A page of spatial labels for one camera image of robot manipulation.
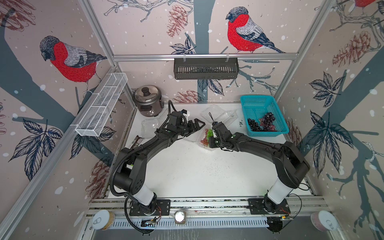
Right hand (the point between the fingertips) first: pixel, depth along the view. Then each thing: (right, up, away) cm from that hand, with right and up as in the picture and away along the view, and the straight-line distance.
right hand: (209, 139), depth 91 cm
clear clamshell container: (+8, +17, +27) cm, 33 cm away
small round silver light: (-15, -28, -29) cm, 43 cm away
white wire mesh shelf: (-60, +13, -20) cm, 64 cm away
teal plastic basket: (+39, +22, +26) cm, 52 cm away
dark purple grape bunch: (+41, +10, +10) cm, 43 cm away
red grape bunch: (-2, -2, +6) cm, 7 cm away
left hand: (-4, +10, -7) cm, 13 cm away
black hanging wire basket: (+4, +50, +16) cm, 53 cm away
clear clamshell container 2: (-43, +7, +17) cm, 47 cm away
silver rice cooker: (-41, +26, +9) cm, 49 cm away
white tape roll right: (+50, -32, -25) cm, 65 cm away
